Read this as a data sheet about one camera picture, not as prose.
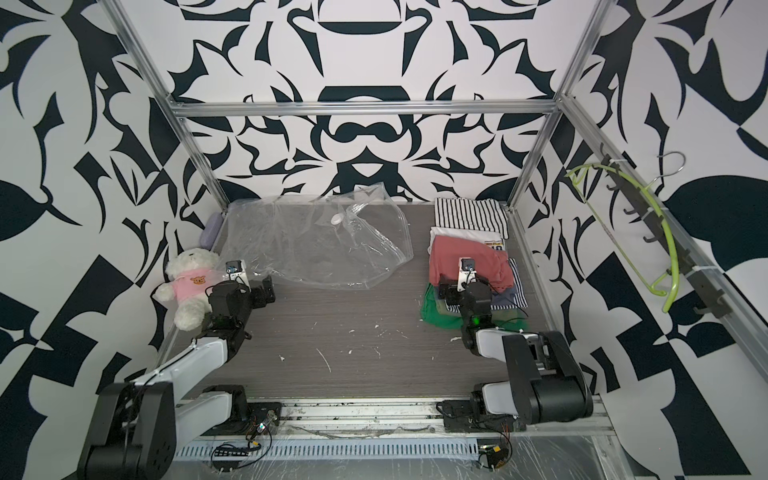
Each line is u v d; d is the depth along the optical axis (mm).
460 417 735
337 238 1046
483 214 1156
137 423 448
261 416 731
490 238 1053
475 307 698
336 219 1102
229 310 631
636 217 652
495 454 714
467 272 775
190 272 915
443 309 872
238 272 757
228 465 687
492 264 913
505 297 861
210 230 1117
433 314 888
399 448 713
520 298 915
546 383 444
